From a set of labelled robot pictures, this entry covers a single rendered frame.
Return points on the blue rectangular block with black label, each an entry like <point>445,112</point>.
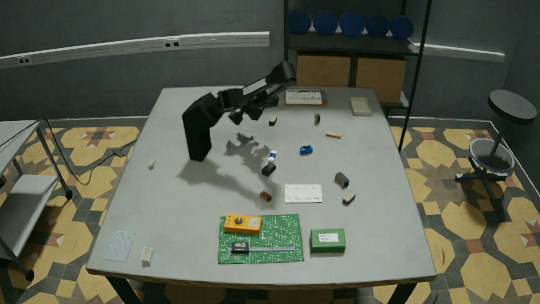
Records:
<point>306,149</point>

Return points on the green rectangular box with white label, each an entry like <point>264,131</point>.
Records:
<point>328,240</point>

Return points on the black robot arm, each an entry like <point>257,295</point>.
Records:
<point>267,87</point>

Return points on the green cutting mat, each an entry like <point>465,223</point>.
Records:
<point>276,231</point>

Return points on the tan wooden block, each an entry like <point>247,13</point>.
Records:
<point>333,134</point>

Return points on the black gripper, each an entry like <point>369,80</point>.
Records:
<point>237,118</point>

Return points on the silver digital caliper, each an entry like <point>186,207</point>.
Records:
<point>243,247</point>

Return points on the small brown block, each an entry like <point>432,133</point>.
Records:
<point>265,196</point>

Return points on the white and blue block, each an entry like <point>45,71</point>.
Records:
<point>272,156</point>

